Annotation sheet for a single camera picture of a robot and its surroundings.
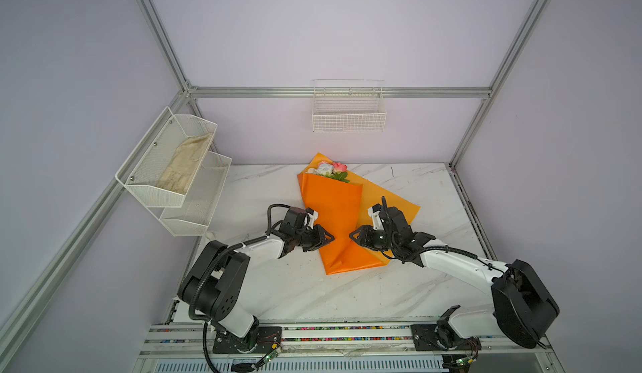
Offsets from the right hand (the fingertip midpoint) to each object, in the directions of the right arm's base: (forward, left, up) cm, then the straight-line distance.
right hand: (351, 236), depth 83 cm
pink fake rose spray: (+38, +4, -8) cm, 39 cm away
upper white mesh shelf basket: (+14, +60, +20) cm, 65 cm away
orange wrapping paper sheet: (+18, +3, -9) cm, 20 cm away
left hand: (+1, +7, -4) cm, 8 cm away
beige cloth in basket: (+13, +55, +19) cm, 60 cm away
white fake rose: (+36, +11, -4) cm, 38 cm away
